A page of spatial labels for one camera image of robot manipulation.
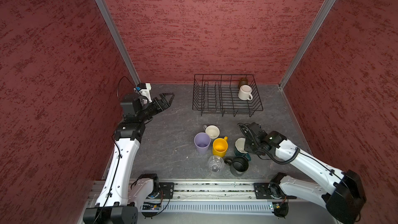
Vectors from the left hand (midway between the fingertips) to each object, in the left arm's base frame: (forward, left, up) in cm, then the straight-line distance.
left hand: (169, 100), depth 71 cm
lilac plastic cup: (-10, -16, -22) cm, 29 cm away
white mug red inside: (+25, -45, -22) cm, 56 cm away
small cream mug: (-2, -22, -26) cm, 34 cm away
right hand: (-15, -40, -24) cm, 48 cm away
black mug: (-20, -36, -29) cm, 50 cm away
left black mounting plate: (-32, +1, -30) cm, 44 cm away
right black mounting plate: (-33, -46, -22) cm, 61 cm away
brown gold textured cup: (+38, -46, -23) cm, 64 cm away
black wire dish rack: (+32, -33, -30) cm, 55 cm away
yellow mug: (-10, -26, -30) cm, 41 cm away
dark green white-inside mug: (-14, -35, -21) cm, 43 cm away
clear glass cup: (-20, -23, -30) cm, 42 cm away
